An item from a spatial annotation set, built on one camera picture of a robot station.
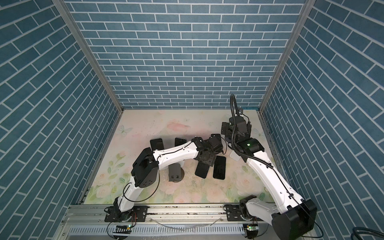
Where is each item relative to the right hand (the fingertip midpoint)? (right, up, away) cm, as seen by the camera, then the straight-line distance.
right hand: (232, 122), depth 77 cm
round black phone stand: (-30, -28, +3) cm, 41 cm away
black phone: (-5, -28, +14) cm, 32 cm away
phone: (-29, -11, +6) cm, 31 cm away
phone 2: (-16, -28, +11) cm, 34 cm away
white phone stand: (+5, -22, +19) cm, 30 cm away
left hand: (-12, -23, +10) cm, 28 cm away
